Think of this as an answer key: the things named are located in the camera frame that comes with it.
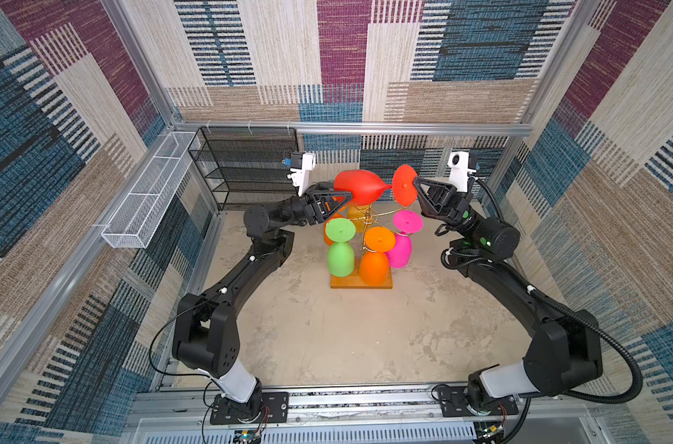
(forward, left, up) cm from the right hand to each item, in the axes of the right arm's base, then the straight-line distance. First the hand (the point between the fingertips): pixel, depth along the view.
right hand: (411, 189), depth 52 cm
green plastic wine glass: (+4, +13, -26) cm, 30 cm away
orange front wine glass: (+1, +5, -26) cm, 26 cm away
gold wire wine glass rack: (+1, +10, -35) cm, 36 cm away
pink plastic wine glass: (+7, -3, -18) cm, 20 cm away
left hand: (+3, +10, -4) cm, 11 cm away
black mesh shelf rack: (+51, +49, -32) cm, 77 cm away
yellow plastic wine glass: (+12, +8, -20) cm, 25 cm away
